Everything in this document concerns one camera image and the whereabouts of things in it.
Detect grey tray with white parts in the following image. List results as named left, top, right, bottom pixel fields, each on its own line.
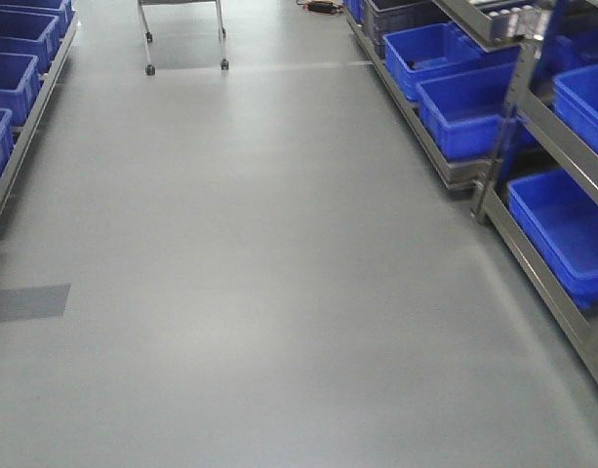
left=466, top=0, right=541, bottom=25

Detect low steel rack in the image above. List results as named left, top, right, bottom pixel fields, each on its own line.
left=344, top=0, right=498, bottom=191
left=0, top=0, right=80, bottom=230

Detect dark grey plastic crate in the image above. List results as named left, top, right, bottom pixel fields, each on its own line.
left=362, top=0, right=451, bottom=59

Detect steel table on castors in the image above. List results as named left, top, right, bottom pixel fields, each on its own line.
left=137, top=0, right=230, bottom=77

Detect steel roller flow rack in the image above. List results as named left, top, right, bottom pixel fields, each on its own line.
left=432, top=0, right=598, bottom=406

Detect row of blue bins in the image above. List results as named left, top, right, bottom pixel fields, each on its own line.
left=505, top=28, right=598, bottom=313

